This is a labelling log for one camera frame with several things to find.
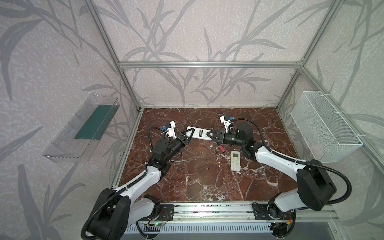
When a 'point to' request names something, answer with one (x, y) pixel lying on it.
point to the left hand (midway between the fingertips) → (197, 127)
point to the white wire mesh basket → (327, 136)
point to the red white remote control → (200, 133)
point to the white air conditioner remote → (235, 162)
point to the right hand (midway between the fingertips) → (208, 130)
